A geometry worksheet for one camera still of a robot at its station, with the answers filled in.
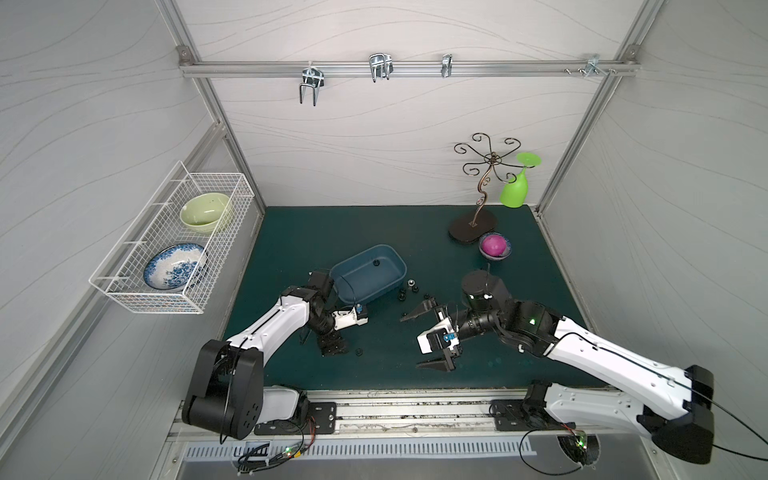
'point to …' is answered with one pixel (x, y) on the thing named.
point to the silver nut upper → (411, 282)
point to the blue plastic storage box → (368, 275)
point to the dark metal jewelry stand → (478, 224)
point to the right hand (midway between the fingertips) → (407, 330)
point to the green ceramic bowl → (201, 212)
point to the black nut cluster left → (402, 293)
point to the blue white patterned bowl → (175, 267)
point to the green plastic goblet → (513, 192)
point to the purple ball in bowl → (495, 246)
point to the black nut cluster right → (428, 296)
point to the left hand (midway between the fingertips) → (339, 334)
